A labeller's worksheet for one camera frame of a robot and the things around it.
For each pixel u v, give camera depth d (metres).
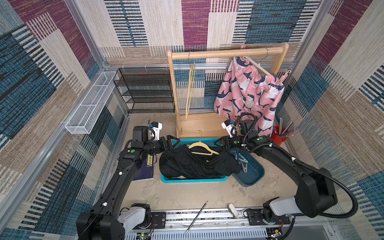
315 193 0.42
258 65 0.73
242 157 0.93
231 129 0.75
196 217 0.74
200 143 0.85
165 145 0.66
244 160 0.92
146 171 0.89
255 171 0.87
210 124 1.08
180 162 0.80
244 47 0.78
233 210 0.74
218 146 0.77
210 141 0.85
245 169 0.88
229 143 0.72
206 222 0.73
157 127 0.71
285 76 0.65
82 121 0.70
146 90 1.09
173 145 0.67
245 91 0.84
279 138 0.94
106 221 0.38
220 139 0.75
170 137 0.68
